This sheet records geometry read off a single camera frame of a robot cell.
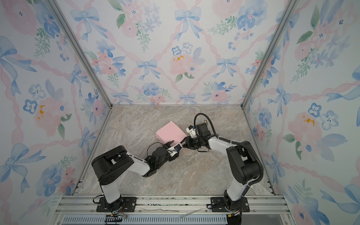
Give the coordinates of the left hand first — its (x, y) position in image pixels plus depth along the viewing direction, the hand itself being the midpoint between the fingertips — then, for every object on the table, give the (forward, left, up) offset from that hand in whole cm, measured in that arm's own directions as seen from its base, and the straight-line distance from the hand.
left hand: (176, 144), depth 90 cm
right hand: (0, -3, 0) cm, 3 cm away
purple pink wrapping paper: (+9, +5, 0) cm, 10 cm away
